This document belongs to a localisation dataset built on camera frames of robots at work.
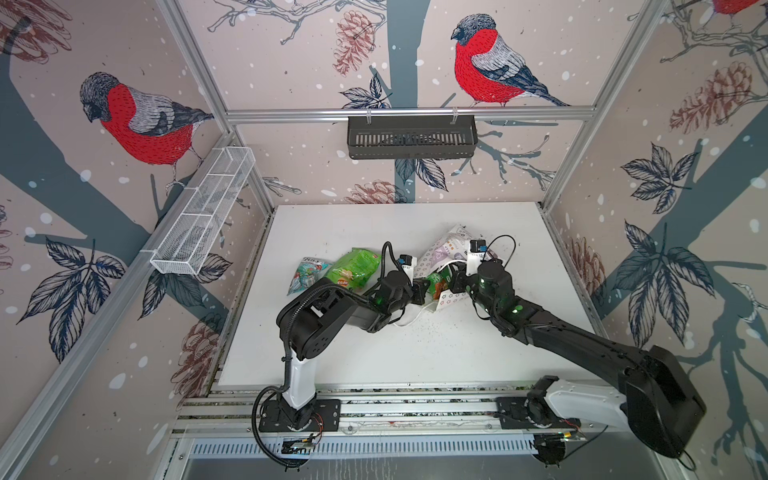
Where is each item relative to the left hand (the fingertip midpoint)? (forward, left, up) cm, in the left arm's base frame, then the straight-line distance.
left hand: (436, 279), depth 91 cm
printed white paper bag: (+6, -4, +8) cm, 11 cm away
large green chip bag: (+5, +26, -2) cm, 26 cm away
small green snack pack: (-1, -1, 0) cm, 1 cm away
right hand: (0, -3, +11) cm, 11 cm away
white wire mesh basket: (-1, +64, +23) cm, 68 cm away
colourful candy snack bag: (+4, +41, -2) cm, 41 cm away
